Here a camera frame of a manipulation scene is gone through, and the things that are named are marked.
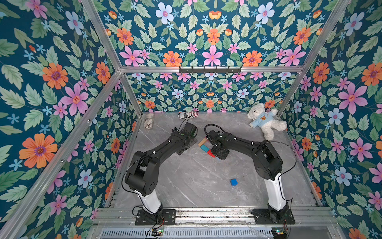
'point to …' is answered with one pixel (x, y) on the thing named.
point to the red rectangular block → (210, 153)
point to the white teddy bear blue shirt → (265, 119)
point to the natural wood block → (202, 142)
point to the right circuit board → (279, 232)
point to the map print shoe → (148, 120)
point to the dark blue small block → (234, 182)
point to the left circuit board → (156, 232)
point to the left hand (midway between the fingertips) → (191, 142)
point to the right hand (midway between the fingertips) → (216, 155)
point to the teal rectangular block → (204, 148)
